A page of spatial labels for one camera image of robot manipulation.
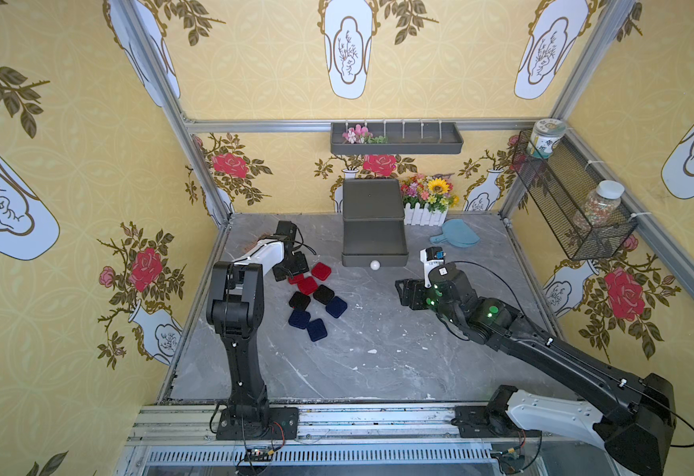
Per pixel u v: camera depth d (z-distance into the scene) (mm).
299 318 917
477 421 734
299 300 965
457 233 1159
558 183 906
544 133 851
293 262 902
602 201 656
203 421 758
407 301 683
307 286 1002
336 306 949
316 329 915
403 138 924
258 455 731
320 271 1022
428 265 673
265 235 775
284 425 732
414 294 658
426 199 1060
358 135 874
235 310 548
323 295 972
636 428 377
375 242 921
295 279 998
